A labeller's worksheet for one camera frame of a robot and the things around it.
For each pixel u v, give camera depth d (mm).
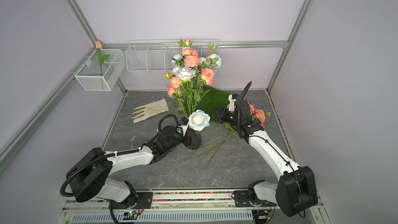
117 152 491
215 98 1129
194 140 754
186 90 673
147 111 1082
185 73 621
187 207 730
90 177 428
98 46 893
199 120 568
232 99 735
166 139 649
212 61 724
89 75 850
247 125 590
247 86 624
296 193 399
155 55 989
